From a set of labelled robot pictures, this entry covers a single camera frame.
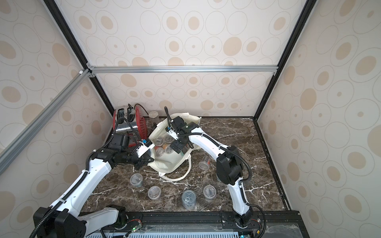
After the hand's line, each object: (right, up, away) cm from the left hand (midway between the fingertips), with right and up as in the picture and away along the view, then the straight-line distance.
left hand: (155, 158), depth 76 cm
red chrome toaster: (-20, +20, +17) cm, 33 cm away
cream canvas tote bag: (+6, -7, +13) cm, 16 cm away
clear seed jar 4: (-12, -13, +6) cm, 19 cm away
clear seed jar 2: (+17, -20, -2) cm, 27 cm away
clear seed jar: (-1, -18, +2) cm, 19 cm away
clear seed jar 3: (+28, -18, +2) cm, 34 cm away
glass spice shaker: (-8, +22, +27) cm, 36 cm away
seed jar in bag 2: (-2, 0, +18) cm, 18 cm away
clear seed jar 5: (+27, -6, +13) cm, 30 cm away
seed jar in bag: (+3, +8, +23) cm, 25 cm away
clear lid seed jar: (-3, +7, +21) cm, 23 cm away
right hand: (+15, +8, +16) cm, 23 cm away
